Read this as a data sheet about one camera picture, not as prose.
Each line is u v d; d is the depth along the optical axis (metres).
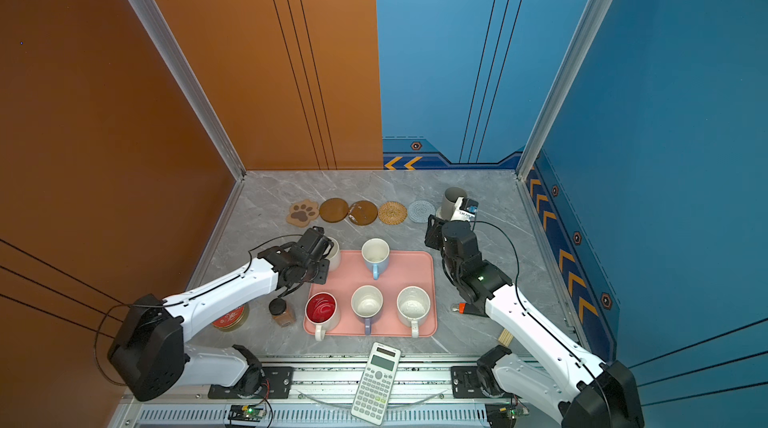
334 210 1.09
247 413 0.71
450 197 0.98
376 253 0.93
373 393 0.71
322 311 0.83
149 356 0.41
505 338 0.79
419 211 1.09
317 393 0.73
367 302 0.85
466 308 0.85
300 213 1.08
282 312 0.76
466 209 0.66
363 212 1.08
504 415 0.70
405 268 0.92
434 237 0.68
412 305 0.85
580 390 0.39
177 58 0.86
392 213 1.07
